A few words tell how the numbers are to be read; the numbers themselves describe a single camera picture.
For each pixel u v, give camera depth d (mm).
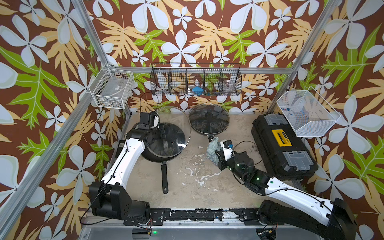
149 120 616
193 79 968
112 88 861
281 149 802
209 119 1226
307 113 822
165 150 978
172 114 1333
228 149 636
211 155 760
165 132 718
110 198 448
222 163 659
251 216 744
